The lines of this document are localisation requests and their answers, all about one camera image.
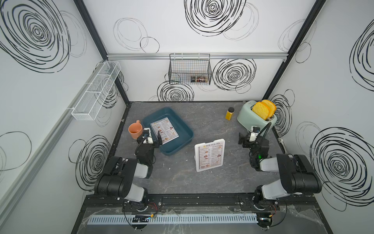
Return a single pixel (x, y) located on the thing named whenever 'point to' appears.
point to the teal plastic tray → (184, 131)
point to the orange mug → (135, 129)
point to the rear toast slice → (271, 106)
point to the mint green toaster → (246, 117)
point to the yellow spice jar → (229, 113)
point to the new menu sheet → (168, 132)
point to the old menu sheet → (211, 155)
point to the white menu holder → (196, 154)
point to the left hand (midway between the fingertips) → (150, 132)
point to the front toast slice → (261, 109)
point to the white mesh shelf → (94, 96)
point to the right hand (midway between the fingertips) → (248, 133)
